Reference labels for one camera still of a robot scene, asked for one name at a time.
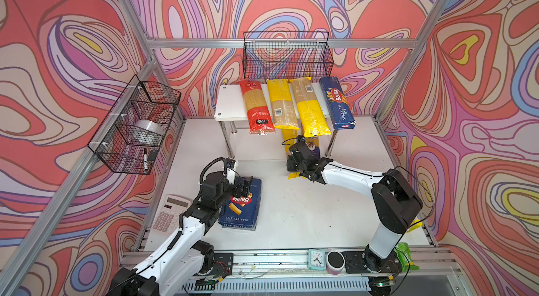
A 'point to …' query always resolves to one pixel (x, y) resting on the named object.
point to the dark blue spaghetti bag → (313, 145)
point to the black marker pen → (145, 159)
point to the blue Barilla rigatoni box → (243, 213)
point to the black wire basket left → (130, 135)
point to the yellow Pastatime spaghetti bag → (288, 135)
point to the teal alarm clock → (316, 259)
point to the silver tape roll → (148, 132)
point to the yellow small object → (413, 227)
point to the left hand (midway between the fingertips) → (243, 173)
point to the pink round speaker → (335, 262)
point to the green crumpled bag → (406, 259)
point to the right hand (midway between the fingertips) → (292, 162)
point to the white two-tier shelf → (230, 107)
